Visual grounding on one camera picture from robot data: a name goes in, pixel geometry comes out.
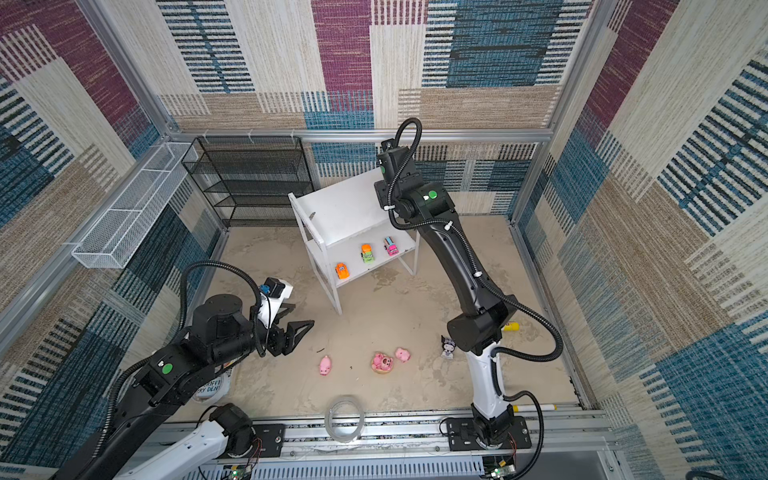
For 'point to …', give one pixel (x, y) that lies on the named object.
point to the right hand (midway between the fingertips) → (401, 187)
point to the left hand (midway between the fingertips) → (302, 311)
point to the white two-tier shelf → (349, 232)
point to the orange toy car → (342, 270)
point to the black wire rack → (249, 179)
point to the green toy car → (367, 253)
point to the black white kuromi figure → (448, 347)
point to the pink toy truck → (390, 246)
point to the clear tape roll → (344, 419)
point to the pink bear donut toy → (380, 363)
